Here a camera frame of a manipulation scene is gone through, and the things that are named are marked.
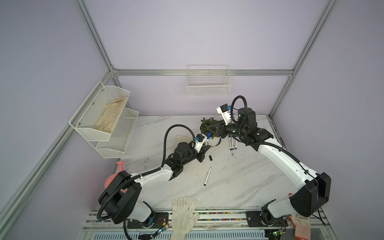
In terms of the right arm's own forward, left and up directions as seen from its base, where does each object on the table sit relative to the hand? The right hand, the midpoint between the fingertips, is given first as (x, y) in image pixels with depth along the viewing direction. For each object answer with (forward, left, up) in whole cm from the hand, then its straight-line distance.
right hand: (208, 126), depth 72 cm
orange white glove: (-37, -45, -30) cm, 66 cm away
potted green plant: (+10, -5, -25) cm, 28 cm away
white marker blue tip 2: (+9, -21, -31) cm, 39 cm away
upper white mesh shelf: (+6, +60, -1) cm, 60 cm away
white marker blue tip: (-3, 0, -4) cm, 5 cm away
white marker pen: (-12, 0, -32) cm, 34 cm away
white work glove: (-35, +12, -32) cm, 49 cm away
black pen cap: (0, -3, -32) cm, 32 cm away
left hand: (-2, 0, -13) cm, 13 cm away
